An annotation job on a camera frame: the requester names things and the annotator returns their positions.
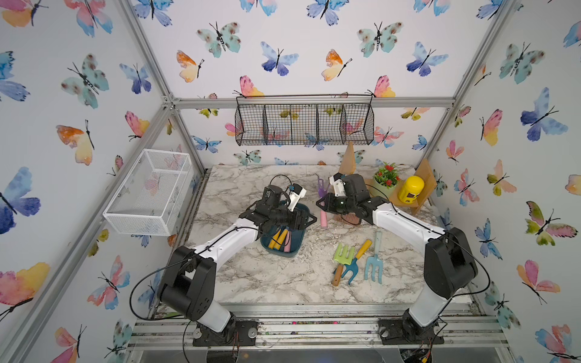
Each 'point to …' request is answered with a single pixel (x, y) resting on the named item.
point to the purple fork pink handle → (287, 246)
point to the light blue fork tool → (375, 262)
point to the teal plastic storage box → (296, 239)
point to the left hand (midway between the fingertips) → (313, 215)
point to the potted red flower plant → (384, 181)
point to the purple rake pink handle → (322, 191)
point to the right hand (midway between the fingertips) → (319, 201)
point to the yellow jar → (411, 190)
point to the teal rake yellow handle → (273, 240)
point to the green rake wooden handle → (337, 274)
